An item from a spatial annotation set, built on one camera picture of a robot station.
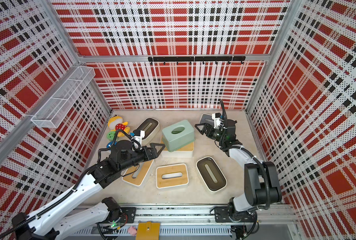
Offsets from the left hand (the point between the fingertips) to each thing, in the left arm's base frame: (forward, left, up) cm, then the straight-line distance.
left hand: (161, 147), depth 71 cm
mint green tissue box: (+12, -7, -7) cm, 16 cm away
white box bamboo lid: (-6, -3, -21) cm, 23 cm away
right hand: (+16, -20, -5) cm, 26 cm away
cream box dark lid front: (-7, -26, -20) cm, 34 cm away
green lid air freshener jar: (+22, +40, -20) cm, 50 cm away
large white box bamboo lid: (+7, -11, -17) cm, 21 cm away
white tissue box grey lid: (+37, -25, -19) cm, 49 cm away
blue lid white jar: (+15, +41, -23) cm, 49 cm away
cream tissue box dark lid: (+28, +14, -20) cm, 37 cm away
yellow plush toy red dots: (+31, +39, -18) cm, 53 cm away
